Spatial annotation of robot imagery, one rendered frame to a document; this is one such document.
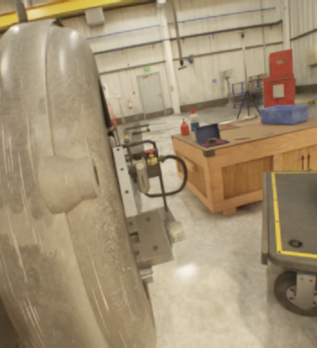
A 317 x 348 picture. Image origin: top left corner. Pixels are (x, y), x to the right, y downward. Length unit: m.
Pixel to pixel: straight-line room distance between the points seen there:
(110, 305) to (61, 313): 0.05
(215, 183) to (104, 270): 1.20
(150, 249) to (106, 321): 0.20
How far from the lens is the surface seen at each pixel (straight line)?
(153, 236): 0.44
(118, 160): 0.64
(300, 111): 1.85
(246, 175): 1.50
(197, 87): 11.66
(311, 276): 0.86
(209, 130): 1.51
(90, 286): 0.24
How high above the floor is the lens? 0.80
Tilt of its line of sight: 16 degrees down
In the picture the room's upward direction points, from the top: 11 degrees counter-clockwise
